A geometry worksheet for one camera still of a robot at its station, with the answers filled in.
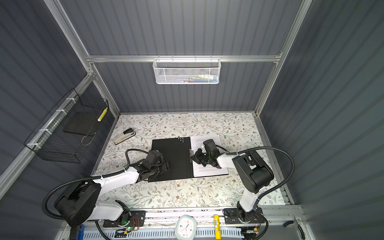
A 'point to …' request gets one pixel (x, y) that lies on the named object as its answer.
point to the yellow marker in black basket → (102, 114)
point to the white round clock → (185, 227)
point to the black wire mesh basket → (63, 136)
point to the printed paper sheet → (199, 170)
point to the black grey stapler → (127, 133)
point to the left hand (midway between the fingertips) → (167, 167)
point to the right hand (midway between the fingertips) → (192, 158)
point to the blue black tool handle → (80, 235)
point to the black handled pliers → (295, 221)
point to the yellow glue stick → (217, 228)
